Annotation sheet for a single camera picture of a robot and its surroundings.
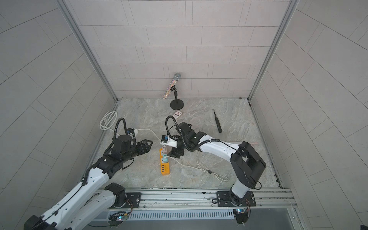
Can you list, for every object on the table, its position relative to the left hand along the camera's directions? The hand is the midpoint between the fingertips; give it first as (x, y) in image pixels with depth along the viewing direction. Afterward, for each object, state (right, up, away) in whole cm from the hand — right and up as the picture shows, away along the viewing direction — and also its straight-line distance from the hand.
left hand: (151, 142), depth 79 cm
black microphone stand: (+10, +22, +33) cm, 41 cm away
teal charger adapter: (+8, -9, -1) cm, 13 cm away
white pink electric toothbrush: (+65, -3, +13) cm, 66 cm away
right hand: (+10, -4, +1) cm, 11 cm away
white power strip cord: (-39, +11, +25) cm, 48 cm away
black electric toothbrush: (+41, +9, +22) cm, 48 cm away
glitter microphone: (+13, +40, +14) cm, 44 cm away
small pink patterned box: (+12, +15, +26) cm, 32 cm away
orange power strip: (+8, -15, -1) cm, 17 cm away
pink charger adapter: (+7, -5, +1) cm, 9 cm away
